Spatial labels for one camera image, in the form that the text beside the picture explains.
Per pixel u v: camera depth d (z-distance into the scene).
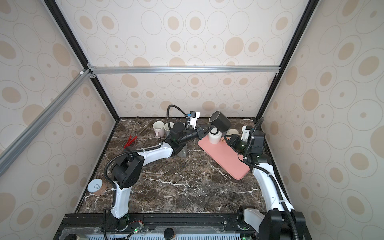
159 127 1.05
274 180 0.47
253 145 0.60
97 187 0.80
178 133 0.67
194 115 0.74
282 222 0.38
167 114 0.66
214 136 0.99
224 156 0.98
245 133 0.73
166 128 1.02
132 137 1.08
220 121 0.77
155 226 0.73
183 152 0.77
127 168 0.52
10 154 0.51
